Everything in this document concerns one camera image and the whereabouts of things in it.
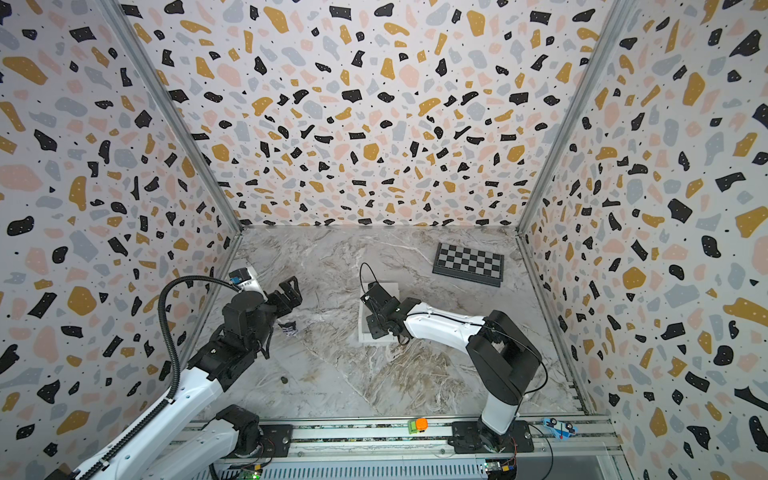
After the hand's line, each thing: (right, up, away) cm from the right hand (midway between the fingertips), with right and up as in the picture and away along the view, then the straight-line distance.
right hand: (383, 322), depth 89 cm
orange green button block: (+10, -22, -15) cm, 29 cm away
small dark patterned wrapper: (-28, -1, -1) cm, 28 cm away
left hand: (-23, +13, -13) cm, 29 cm away
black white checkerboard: (+30, +17, +18) cm, 38 cm away
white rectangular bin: (-6, -3, 0) cm, 6 cm away
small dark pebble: (-27, -14, -7) cm, 31 cm away
